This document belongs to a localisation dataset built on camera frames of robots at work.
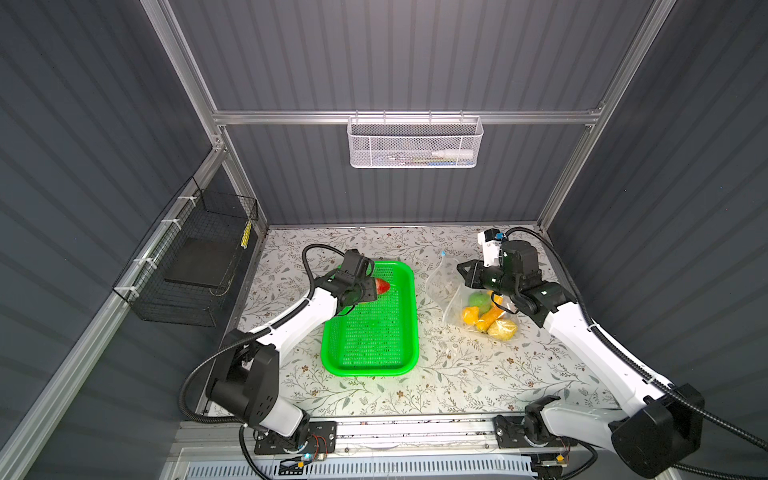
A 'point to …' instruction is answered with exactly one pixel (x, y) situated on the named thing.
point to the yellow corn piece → (503, 329)
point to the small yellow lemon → (470, 315)
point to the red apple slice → (382, 286)
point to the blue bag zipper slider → (443, 253)
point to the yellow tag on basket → (246, 234)
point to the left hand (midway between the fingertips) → (368, 287)
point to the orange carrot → (486, 319)
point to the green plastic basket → (377, 338)
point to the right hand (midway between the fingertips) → (461, 268)
